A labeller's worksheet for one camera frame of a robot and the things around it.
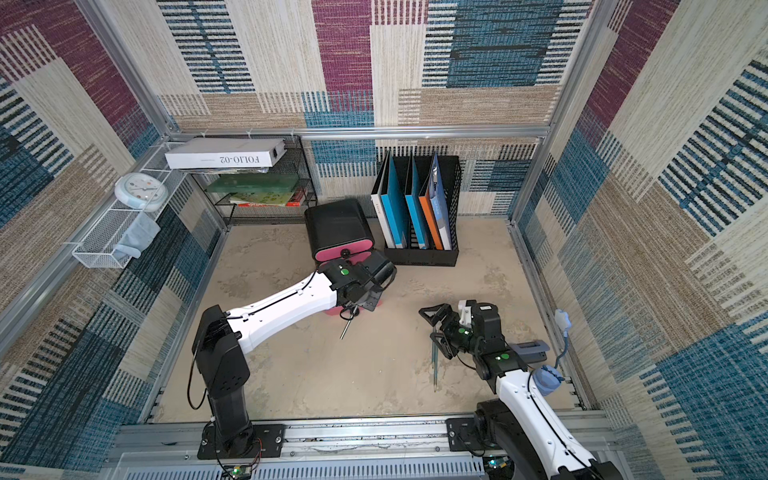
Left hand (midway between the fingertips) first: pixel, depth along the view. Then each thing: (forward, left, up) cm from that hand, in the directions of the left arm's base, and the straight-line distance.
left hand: (367, 291), depth 84 cm
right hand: (-8, -15, -2) cm, 17 cm away
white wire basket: (+3, +58, +19) cm, 61 cm away
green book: (+31, +35, +13) cm, 48 cm away
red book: (+33, +24, +5) cm, 41 cm away
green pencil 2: (-15, -18, -14) cm, 28 cm away
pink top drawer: (+14, +8, +2) cm, 16 cm away
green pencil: (-4, +8, -18) cm, 21 cm away
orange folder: (+21, -18, +13) cm, 30 cm away
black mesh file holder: (+19, -13, -7) cm, 24 cm away
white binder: (+21, -4, +11) cm, 24 cm away
